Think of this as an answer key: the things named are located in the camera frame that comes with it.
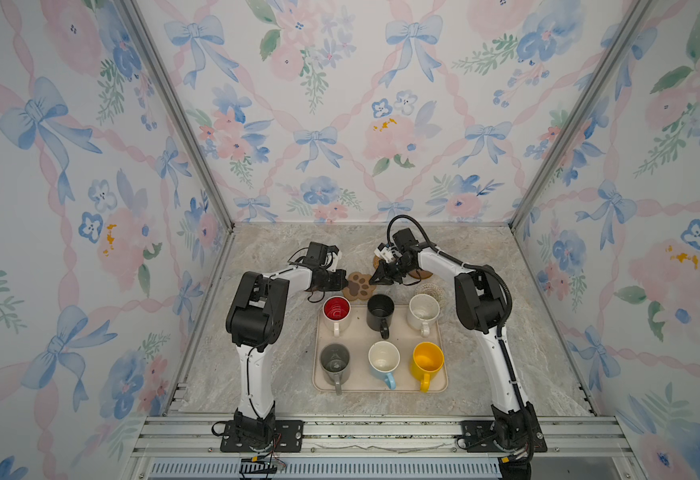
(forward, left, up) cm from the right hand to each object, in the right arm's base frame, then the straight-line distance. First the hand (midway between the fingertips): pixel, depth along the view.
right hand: (370, 280), depth 103 cm
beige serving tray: (-21, +3, -1) cm, 21 cm away
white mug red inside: (-14, +11, +2) cm, 18 cm away
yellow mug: (-28, -16, -1) cm, 32 cm away
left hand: (-1, +7, +1) cm, 8 cm away
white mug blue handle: (-28, -3, 0) cm, 28 cm away
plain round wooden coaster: (-11, -14, +19) cm, 26 cm away
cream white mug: (-13, -16, +3) cm, 21 cm away
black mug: (-14, -3, +2) cm, 14 cm away
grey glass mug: (-30, +10, +1) cm, 31 cm away
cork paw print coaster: (-3, +4, 0) cm, 5 cm away
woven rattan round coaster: (+6, -2, +3) cm, 7 cm away
